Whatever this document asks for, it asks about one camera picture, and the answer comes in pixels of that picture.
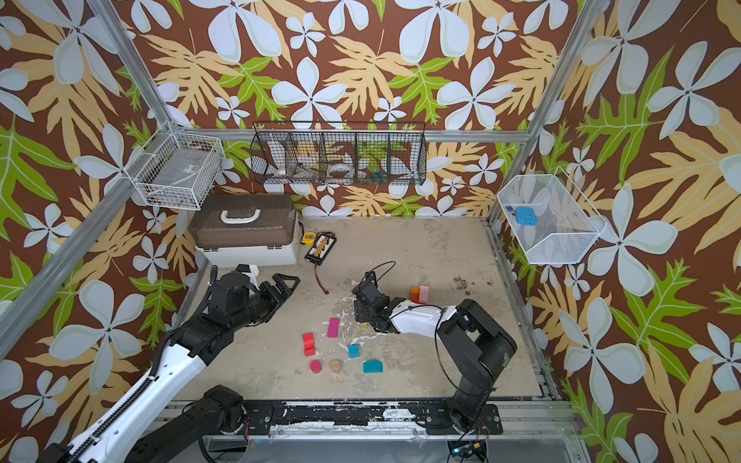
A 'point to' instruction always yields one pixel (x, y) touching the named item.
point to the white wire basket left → (178, 170)
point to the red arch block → (309, 344)
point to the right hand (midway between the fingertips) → (363, 305)
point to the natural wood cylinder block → (335, 366)
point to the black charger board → (321, 248)
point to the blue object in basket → (526, 216)
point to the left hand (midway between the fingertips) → (292, 284)
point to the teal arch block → (372, 366)
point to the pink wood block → (424, 294)
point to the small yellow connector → (309, 238)
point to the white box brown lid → (244, 230)
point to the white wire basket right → (551, 220)
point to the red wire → (315, 273)
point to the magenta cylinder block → (315, 366)
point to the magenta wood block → (333, 329)
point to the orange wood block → (414, 289)
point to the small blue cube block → (354, 351)
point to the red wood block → (415, 297)
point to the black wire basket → (339, 152)
